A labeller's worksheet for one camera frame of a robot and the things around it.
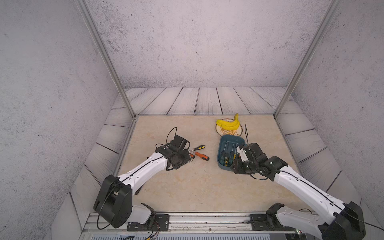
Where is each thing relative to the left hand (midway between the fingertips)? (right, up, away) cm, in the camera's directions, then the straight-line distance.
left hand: (191, 160), depth 84 cm
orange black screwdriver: (+7, 0, +12) cm, 14 cm away
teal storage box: (+24, +3, +17) cm, 29 cm away
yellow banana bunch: (+27, +19, +24) cm, 40 cm away
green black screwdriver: (+25, 0, +10) cm, 27 cm away
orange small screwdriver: (0, 0, +12) cm, 12 cm away
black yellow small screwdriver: (+6, +5, +16) cm, 17 cm away
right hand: (+22, -3, -6) cm, 23 cm away
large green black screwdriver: (+19, 0, +10) cm, 22 cm away
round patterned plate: (+21, +15, +27) cm, 37 cm away
